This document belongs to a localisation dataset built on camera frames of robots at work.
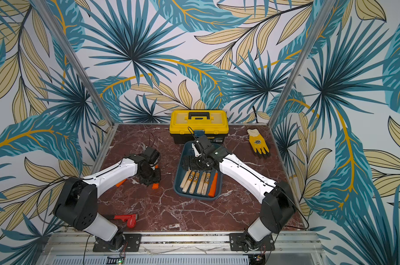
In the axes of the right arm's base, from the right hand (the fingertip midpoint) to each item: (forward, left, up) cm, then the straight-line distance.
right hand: (190, 164), depth 80 cm
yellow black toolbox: (+28, -14, +1) cm, 31 cm away
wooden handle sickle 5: (-3, -8, -15) cm, 17 cm away
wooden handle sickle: (+1, +3, -15) cm, 15 cm away
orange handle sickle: (-6, -12, -15) cm, 20 cm away
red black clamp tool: (-20, +29, -15) cm, 38 cm away
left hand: (-4, +18, -11) cm, 21 cm away
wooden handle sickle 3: (-6, 0, -14) cm, 15 cm away
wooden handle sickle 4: (-3, -5, -15) cm, 16 cm away
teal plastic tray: (+18, +3, -13) cm, 23 cm away
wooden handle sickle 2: (+1, 0, -14) cm, 14 cm away
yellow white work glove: (+24, -43, -14) cm, 52 cm away
